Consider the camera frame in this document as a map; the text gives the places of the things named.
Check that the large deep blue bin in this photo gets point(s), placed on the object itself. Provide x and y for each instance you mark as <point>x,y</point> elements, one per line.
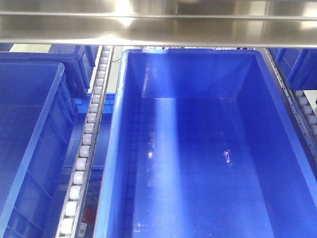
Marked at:
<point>198,148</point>

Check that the small shiny part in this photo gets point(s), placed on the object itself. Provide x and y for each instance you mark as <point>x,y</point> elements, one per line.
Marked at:
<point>226,157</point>

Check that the tall steel rack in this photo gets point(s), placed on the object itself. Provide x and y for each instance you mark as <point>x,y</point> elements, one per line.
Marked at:
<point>158,29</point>

